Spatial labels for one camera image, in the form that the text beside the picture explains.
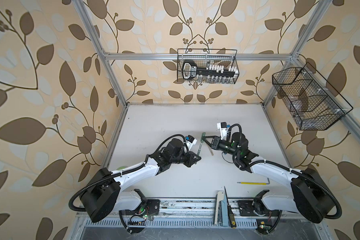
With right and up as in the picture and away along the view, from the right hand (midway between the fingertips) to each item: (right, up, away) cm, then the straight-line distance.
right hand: (202, 139), depth 77 cm
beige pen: (+7, -10, +17) cm, 21 cm away
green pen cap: (+1, +3, +1) cm, 3 cm away
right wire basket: (+55, +19, -3) cm, 58 cm away
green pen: (-2, -5, 0) cm, 5 cm away
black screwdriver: (+13, -36, -8) cm, 39 cm away
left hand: (-1, -9, -1) cm, 9 cm away
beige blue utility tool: (+8, -35, -7) cm, 37 cm away
